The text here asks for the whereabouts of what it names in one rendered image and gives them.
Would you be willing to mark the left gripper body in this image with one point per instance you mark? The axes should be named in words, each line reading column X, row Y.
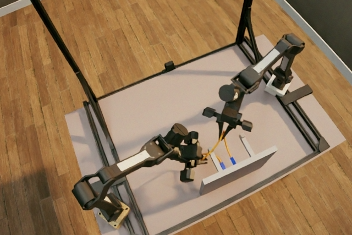
column 246, row 125

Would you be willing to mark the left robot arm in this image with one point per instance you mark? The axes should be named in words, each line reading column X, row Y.
column 250, row 78

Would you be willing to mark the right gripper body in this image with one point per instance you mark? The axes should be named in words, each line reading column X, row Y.
column 186, row 175

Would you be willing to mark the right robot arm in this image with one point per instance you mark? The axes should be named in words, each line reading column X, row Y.
column 151, row 154

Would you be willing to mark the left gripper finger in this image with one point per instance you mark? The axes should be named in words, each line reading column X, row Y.
column 228, row 129
column 220, row 125

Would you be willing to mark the yellow cable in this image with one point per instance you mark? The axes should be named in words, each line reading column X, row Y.
column 231, row 158

